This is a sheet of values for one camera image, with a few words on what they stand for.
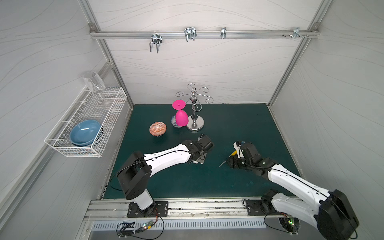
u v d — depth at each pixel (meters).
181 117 0.87
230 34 0.78
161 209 0.74
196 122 1.08
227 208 0.75
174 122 1.02
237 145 0.78
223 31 0.72
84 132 0.62
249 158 0.64
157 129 1.04
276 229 0.69
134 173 0.44
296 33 0.76
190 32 0.77
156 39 0.78
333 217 0.40
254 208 0.73
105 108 0.76
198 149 0.62
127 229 0.69
